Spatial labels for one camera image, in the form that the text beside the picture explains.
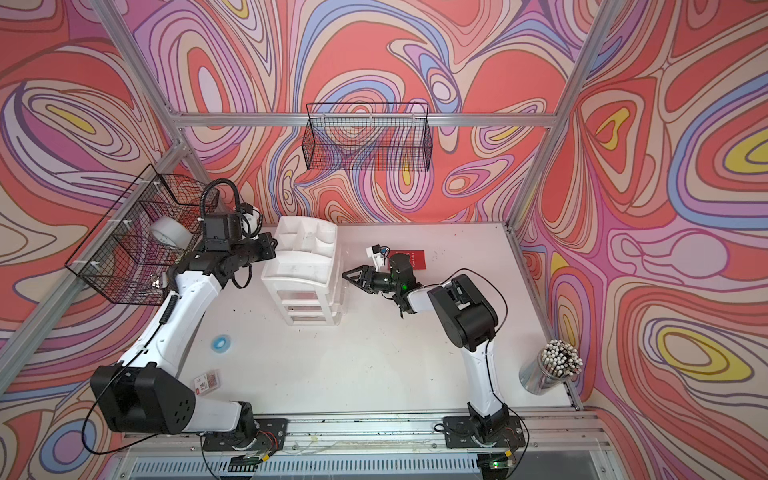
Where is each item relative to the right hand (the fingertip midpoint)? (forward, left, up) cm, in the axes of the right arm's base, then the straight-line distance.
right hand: (346, 284), depth 91 cm
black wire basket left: (-4, +51, +21) cm, 55 cm away
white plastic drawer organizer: (-3, +12, +10) cm, 16 cm away
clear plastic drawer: (-9, +1, +3) cm, 10 cm away
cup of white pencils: (-29, -50, +4) cm, 57 cm away
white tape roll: (+2, +42, +23) cm, 48 cm away
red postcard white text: (+17, -24, -9) cm, 31 cm away
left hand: (+4, +17, +17) cm, 24 cm away
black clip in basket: (-5, +42, +16) cm, 46 cm away
